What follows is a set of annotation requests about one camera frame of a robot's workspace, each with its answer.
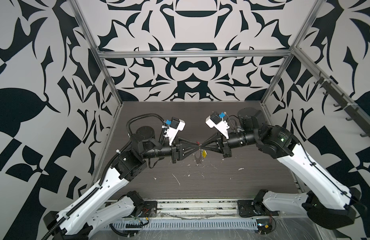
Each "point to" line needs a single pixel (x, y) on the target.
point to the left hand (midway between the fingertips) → (199, 144)
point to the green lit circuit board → (264, 225)
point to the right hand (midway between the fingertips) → (203, 147)
